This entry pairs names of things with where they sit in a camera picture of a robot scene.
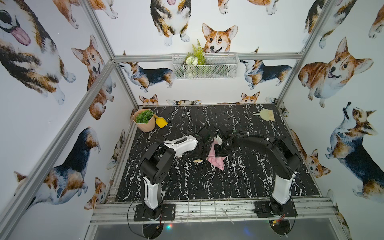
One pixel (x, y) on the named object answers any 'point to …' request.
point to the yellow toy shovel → (160, 121)
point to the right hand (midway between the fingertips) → (214, 155)
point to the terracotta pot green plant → (144, 118)
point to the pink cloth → (218, 161)
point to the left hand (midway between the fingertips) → (202, 156)
